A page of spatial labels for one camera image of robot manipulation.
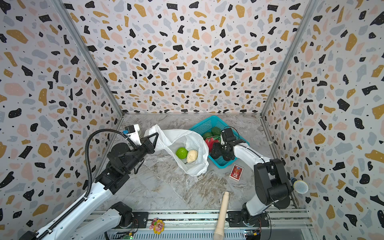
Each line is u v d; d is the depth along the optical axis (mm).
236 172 895
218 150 835
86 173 876
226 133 732
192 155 922
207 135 1025
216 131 1042
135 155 585
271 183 458
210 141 930
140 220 734
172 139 755
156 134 697
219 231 679
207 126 1082
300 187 592
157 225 701
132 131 600
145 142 600
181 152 925
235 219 734
